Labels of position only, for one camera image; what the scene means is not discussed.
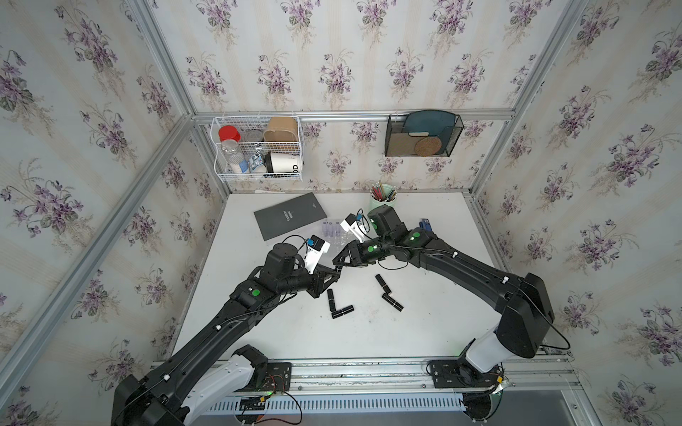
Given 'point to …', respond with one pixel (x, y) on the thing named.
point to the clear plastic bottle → (233, 155)
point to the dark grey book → (289, 215)
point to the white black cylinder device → (282, 162)
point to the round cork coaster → (428, 145)
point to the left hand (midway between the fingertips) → (341, 279)
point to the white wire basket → (257, 148)
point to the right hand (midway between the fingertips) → (339, 263)
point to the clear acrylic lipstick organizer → (340, 242)
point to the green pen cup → (382, 194)
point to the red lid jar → (228, 132)
